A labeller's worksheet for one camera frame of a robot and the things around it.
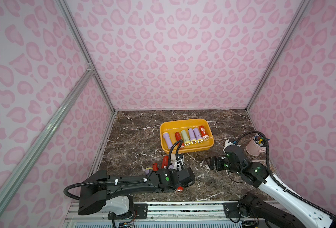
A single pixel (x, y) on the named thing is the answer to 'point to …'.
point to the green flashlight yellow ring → (186, 140)
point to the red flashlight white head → (155, 166)
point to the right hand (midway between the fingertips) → (212, 159)
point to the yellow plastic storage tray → (173, 128)
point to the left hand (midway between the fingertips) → (185, 175)
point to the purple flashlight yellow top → (167, 138)
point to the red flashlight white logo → (203, 133)
